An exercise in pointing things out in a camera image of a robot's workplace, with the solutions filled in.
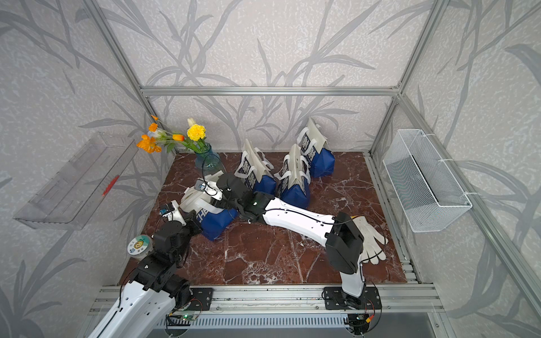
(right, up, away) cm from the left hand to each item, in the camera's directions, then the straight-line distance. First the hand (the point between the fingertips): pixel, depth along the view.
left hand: (198, 211), depth 77 cm
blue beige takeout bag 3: (+36, +11, 0) cm, 37 cm away
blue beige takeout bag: (0, +4, -2) cm, 4 cm away
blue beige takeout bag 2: (+21, +15, +7) cm, 27 cm away
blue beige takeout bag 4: (+48, +24, +19) cm, 56 cm away
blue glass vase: (-5, +19, +22) cm, 30 cm away
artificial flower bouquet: (-23, +30, +14) cm, 40 cm away
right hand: (+8, +12, -2) cm, 14 cm away
